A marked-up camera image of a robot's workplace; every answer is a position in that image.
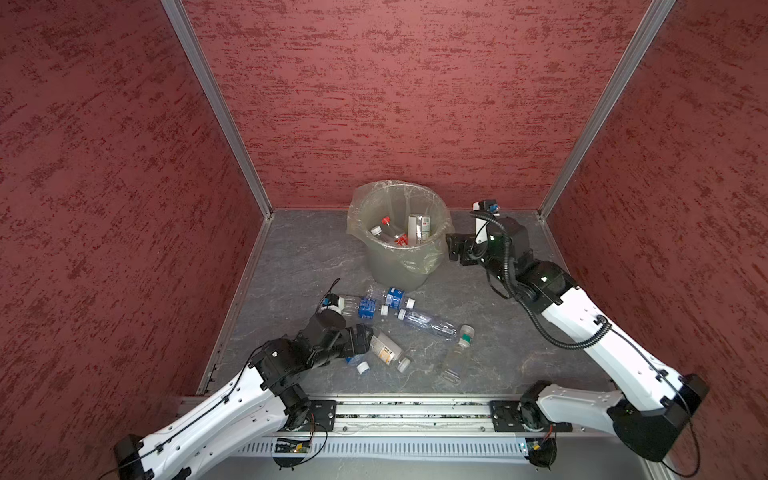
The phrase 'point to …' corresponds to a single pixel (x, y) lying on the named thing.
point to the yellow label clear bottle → (388, 351)
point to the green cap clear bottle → (453, 368)
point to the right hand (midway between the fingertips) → (460, 240)
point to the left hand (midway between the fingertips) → (357, 341)
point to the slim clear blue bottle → (426, 322)
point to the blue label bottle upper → (395, 298)
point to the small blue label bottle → (358, 360)
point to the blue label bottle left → (363, 307)
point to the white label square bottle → (418, 229)
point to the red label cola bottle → (402, 240)
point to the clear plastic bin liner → (369, 202)
